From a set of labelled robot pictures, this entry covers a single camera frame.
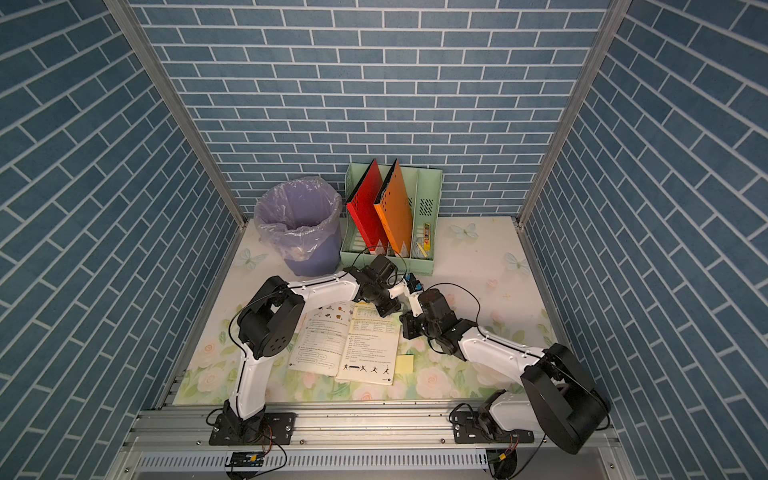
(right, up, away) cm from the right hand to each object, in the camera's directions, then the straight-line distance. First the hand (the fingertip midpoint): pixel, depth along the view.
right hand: (401, 318), depth 86 cm
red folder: (-10, +33, -1) cm, 34 cm away
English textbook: (-17, -7, +2) cm, 18 cm away
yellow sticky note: (+1, -12, -4) cm, 12 cm away
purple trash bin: (-36, +31, +18) cm, 50 cm away
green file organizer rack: (+8, +42, +19) cm, 46 cm away
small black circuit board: (-38, -31, -14) cm, 51 cm away
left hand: (+1, +1, +8) cm, 9 cm away
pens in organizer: (+10, +24, +28) cm, 39 cm away
